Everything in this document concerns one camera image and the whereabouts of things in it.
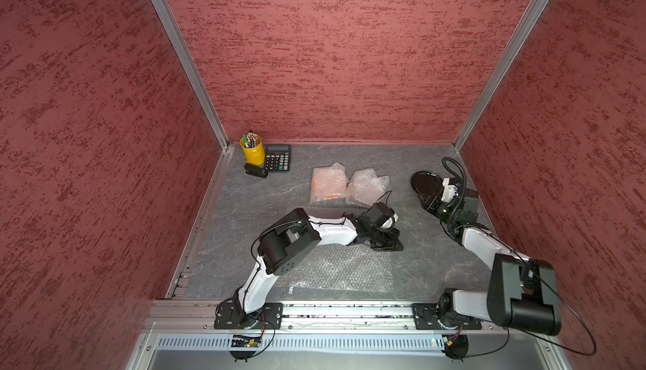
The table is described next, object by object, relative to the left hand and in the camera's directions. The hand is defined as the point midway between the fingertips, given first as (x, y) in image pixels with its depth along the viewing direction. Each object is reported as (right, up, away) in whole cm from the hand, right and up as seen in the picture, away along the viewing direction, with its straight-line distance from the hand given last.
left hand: (402, 252), depth 83 cm
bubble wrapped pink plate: (-10, +20, +18) cm, 29 cm away
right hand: (+8, +17, +8) cm, 21 cm away
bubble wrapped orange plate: (-25, +22, +20) cm, 39 cm away
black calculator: (-49, +33, +30) cm, 67 cm away
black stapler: (-58, +28, +26) cm, 69 cm away
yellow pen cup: (-58, +37, +23) cm, 72 cm away
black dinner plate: (+17, +22, +24) cm, 37 cm away
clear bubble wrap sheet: (-22, -5, 0) cm, 23 cm away
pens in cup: (-57, +40, +17) cm, 72 cm away
